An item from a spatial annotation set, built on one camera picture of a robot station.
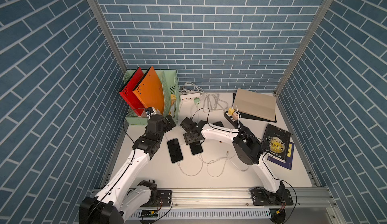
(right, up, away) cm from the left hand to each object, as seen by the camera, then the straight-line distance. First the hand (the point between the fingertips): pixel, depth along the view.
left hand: (169, 118), depth 80 cm
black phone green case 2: (+1, -20, +8) cm, 21 cm away
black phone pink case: (+30, -5, +21) cm, 37 cm away
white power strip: (+9, +13, +33) cm, 36 cm away
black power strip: (+40, -5, +19) cm, 45 cm away
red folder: (-23, +13, +2) cm, 27 cm away
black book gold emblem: (+63, -16, +11) cm, 66 cm away
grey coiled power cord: (+25, +9, +34) cm, 43 cm away
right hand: (+11, -14, +15) cm, 23 cm away
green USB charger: (+14, +10, +34) cm, 38 cm away
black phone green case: (+14, -19, +11) cm, 26 cm away
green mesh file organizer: (-5, +25, +24) cm, 35 cm away
